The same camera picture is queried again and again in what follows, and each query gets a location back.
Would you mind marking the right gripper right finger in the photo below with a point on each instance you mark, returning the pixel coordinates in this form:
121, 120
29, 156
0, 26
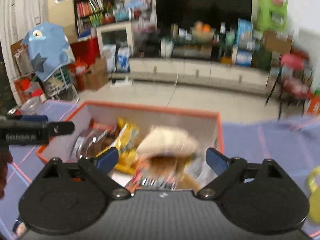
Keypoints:
228, 170

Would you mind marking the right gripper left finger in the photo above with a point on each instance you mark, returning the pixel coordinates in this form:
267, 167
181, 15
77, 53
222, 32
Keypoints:
96, 169

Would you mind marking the clear bag dried red fruit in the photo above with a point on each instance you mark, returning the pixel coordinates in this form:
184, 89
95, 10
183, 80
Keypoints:
92, 141

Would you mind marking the yellow snack bag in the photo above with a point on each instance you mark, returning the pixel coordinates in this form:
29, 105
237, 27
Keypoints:
126, 135

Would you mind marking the beige bread pack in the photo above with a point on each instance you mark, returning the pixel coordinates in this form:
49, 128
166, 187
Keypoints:
165, 151

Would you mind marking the clear plastic jar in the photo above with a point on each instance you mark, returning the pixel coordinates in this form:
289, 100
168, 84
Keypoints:
31, 106

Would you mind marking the orange cardboard box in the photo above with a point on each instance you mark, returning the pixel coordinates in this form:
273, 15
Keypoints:
140, 134

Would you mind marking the yellow-green mug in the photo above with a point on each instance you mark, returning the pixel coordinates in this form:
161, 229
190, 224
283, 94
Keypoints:
314, 198

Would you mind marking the blue star fabric cover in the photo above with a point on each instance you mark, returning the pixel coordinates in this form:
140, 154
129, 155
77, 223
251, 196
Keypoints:
48, 49

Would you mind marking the white tv cabinet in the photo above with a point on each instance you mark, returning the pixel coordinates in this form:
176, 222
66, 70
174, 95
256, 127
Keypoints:
200, 73

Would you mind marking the red folding chair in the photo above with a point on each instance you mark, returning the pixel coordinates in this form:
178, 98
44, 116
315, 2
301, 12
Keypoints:
291, 80

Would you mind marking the white cabinet glass door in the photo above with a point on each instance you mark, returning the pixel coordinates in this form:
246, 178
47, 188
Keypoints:
119, 33

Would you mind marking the white floor air conditioner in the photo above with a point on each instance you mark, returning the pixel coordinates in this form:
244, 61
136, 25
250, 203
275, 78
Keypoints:
61, 12

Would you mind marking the brown cardboard box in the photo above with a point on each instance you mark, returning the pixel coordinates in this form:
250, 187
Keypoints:
277, 42

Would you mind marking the fruit bowl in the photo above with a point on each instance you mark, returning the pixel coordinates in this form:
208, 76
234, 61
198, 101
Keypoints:
202, 32

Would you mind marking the dark bookshelf with books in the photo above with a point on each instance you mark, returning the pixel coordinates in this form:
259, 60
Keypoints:
93, 13

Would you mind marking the green plastic drawers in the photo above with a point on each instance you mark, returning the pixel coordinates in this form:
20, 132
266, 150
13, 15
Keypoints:
272, 15

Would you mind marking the black flat television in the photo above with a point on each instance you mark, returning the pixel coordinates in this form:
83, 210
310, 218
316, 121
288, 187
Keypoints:
185, 13

